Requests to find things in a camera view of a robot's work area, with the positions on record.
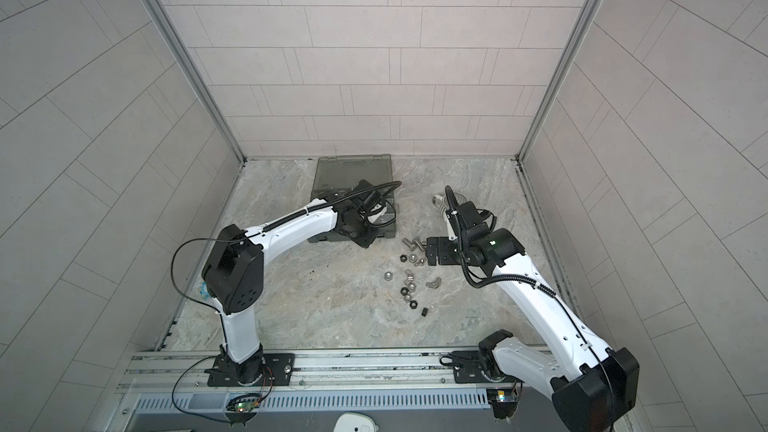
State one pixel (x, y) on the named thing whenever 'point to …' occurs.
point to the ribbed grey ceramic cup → (441, 203)
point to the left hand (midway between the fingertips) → (377, 235)
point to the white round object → (355, 422)
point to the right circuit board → (504, 401)
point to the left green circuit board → (242, 409)
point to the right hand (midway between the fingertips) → (439, 252)
